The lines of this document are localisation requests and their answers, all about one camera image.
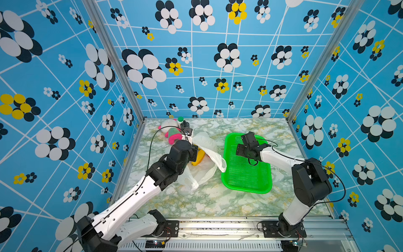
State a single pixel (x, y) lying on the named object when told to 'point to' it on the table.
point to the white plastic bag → (194, 175)
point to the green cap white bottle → (180, 119)
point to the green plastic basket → (243, 175)
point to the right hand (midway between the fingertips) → (243, 150)
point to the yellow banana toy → (200, 155)
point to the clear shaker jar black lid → (184, 124)
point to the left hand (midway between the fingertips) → (192, 141)
